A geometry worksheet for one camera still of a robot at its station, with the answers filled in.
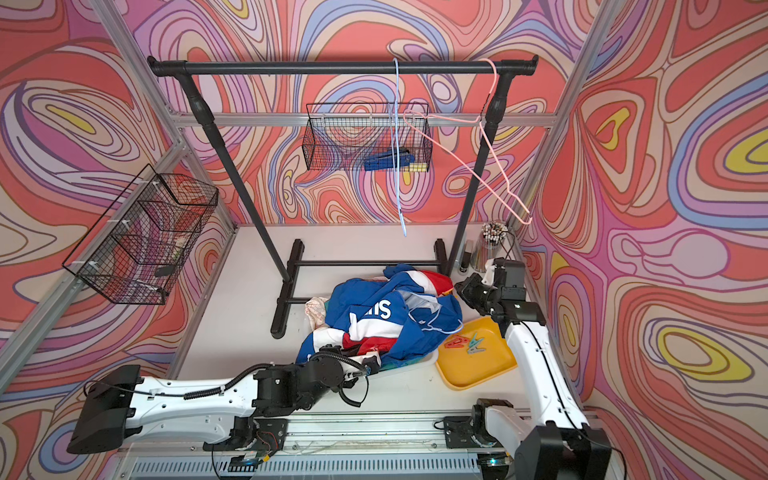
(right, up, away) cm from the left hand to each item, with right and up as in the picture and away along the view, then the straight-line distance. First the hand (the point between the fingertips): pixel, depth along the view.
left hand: (362, 347), depth 74 cm
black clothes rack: (-26, +14, +25) cm, 39 cm away
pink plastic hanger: (+31, +60, +24) cm, 72 cm away
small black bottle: (+35, +23, +30) cm, 52 cm away
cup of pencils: (+39, +26, +20) cm, 51 cm away
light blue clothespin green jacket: (+33, -3, +14) cm, 35 cm away
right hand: (+25, +13, +6) cm, 29 cm away
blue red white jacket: (+8, +8, -1) cm, 11 cm away
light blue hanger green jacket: (+11, +53, +41) cm, 67 cm away
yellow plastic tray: (+32, -6, +12) cm, 35 cm away
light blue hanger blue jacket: (+23, +5, +8) cm, 25 cm away
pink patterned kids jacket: (-14, +8, +8) cm, 18 cm away
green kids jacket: (+10, -5, 0) cm, 11 cm away
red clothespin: (+28, -3, +14) cm, 31 cm away
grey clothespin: (+32, -5, +12) cm, 35 cm away
